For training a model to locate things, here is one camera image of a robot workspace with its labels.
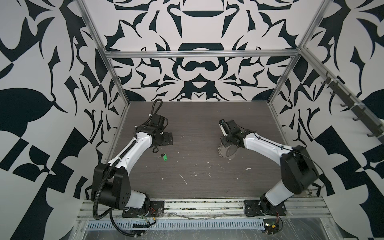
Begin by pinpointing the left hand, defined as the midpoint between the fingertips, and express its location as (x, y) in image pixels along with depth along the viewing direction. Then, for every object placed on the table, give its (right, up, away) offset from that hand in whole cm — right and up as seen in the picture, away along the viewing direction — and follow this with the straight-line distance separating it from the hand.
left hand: (164, 138), depth 86 cm
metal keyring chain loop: (+40, -9, +7) cm, 41 cm away
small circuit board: (+53, -39, -15) cm, 67 cm away
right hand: (+37, 0, +6) cm, 37 cm away
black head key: (-2, -11, +6) cm, 13 cm away
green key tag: (0, -12, +6) cm, 14 cm away
